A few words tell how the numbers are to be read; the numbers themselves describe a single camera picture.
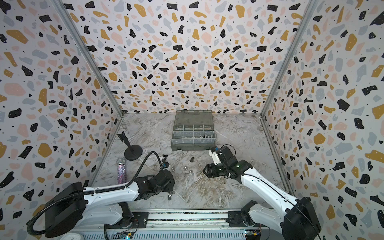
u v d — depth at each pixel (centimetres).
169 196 81
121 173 86
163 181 65
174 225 73
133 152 97
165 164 78
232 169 57
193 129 106
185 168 92
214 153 75
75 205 41
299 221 39
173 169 92
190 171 90
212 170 70
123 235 70
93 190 46
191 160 95
